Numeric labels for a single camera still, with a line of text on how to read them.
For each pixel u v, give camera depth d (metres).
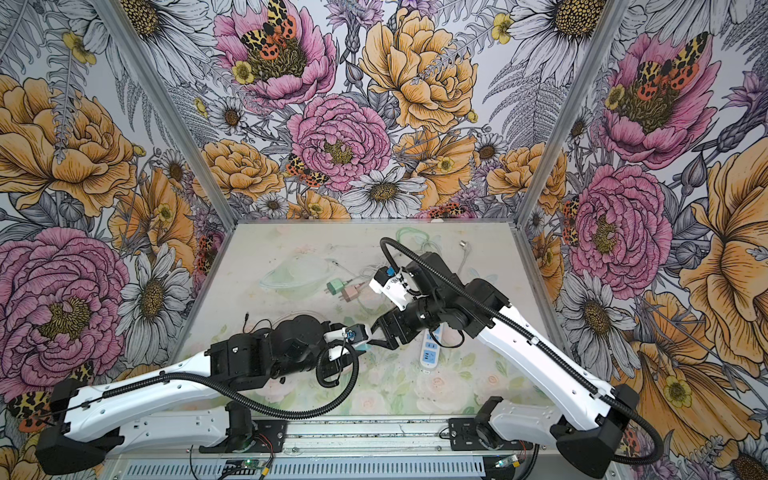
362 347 0.56
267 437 0.73
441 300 0.50
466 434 0.74
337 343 0.54
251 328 0.92
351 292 0.99
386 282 0.59
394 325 0.55
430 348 0.87
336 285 1.01
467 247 1.12
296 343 0.47
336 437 0.76
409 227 1.21
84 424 0.40
